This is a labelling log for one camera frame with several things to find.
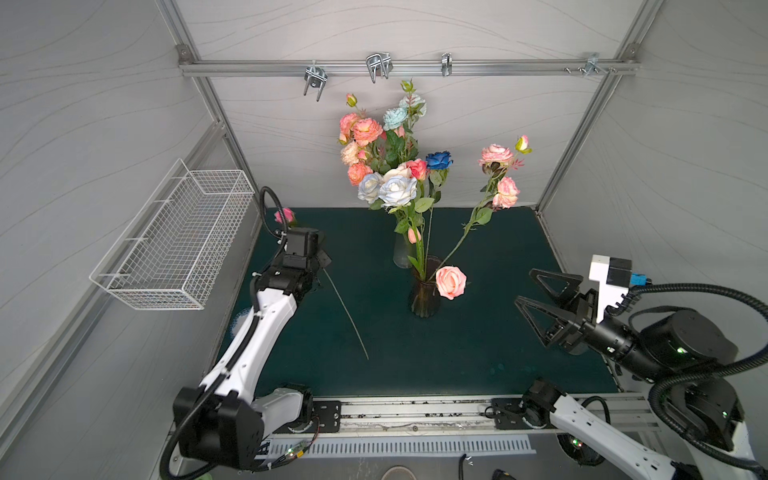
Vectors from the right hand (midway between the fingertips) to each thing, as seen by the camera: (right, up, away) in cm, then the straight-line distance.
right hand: (526, 285), depth 48 cm
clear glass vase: (-18, +3, +53) cm, 57 cm away
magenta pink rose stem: (-51, +13, +32) cm, 62 cm away
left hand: (-43, +3, +32) cm, 54 cm away
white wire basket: (-73, +5, +21) cm, 77 cm away
